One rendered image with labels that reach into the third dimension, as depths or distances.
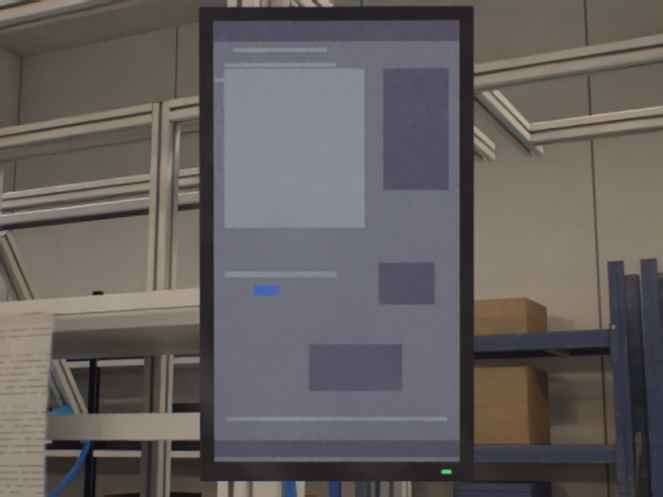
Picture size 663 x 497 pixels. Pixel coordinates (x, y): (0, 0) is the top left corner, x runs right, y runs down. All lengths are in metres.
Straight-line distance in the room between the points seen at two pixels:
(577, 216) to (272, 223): 3.75
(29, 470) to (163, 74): 4.57
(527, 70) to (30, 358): 1.05
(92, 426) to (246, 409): 0.56
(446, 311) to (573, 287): 3.65
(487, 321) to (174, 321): 2.89
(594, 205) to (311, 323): 3.75
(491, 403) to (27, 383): 2.95
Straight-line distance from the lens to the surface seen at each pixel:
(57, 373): 2.76
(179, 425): 1.54
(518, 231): 4.84
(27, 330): 1.60
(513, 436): 4.27
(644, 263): 4.18
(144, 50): 6.11
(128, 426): 1.59
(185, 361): 4.83
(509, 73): 2.01
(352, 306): 1.09
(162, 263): 2.16
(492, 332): 4.33
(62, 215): 3.00
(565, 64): 1.98
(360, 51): 1.11
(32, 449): 1.57
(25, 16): 1.76
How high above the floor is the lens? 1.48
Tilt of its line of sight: 11 degrees up
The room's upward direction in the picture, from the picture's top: straight up
